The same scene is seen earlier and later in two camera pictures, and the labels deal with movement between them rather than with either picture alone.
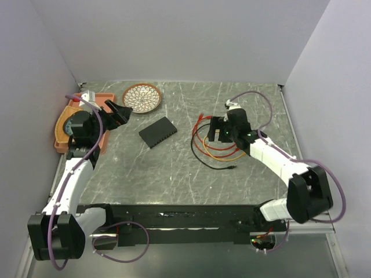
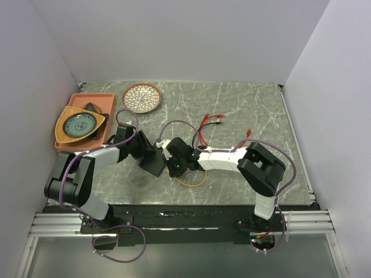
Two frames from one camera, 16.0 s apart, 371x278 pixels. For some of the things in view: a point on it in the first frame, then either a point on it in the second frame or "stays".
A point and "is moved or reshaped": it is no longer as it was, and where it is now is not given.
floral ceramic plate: x=142 y=98 stays
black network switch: x=157 y=132 -> x=154 y=163
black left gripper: x=122 y=113 -> x=145 y=144
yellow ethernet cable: x=219 y=159 is moved or reshaped
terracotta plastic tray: x=99 y=99 stays
